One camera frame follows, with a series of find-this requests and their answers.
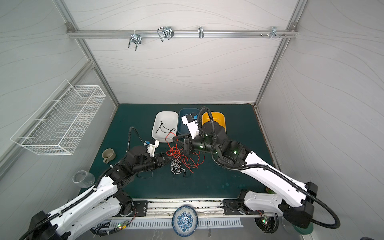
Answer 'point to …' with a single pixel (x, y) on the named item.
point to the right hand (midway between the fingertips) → (176, 134)
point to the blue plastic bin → (182, 128)
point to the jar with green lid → (297, 229)
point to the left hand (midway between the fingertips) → (174, 156)
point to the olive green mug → (108, 154)
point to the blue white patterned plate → (185, 221)
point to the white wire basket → (59, 124)
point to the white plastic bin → (165, 126)
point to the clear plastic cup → (83, 179)
